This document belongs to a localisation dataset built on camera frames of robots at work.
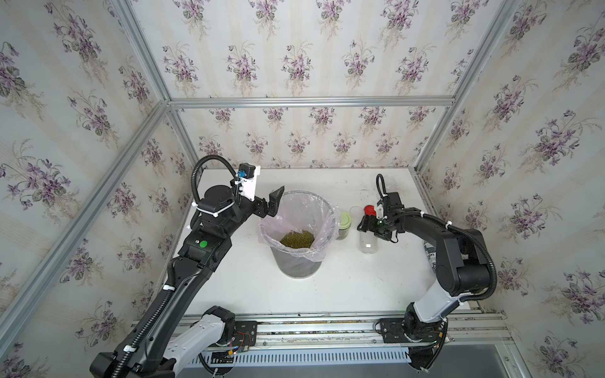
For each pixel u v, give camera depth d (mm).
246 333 722
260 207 577
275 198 571
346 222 882
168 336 394
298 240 907
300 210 832
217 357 715
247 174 526
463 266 471
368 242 927
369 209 1006
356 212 1045
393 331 731
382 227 807
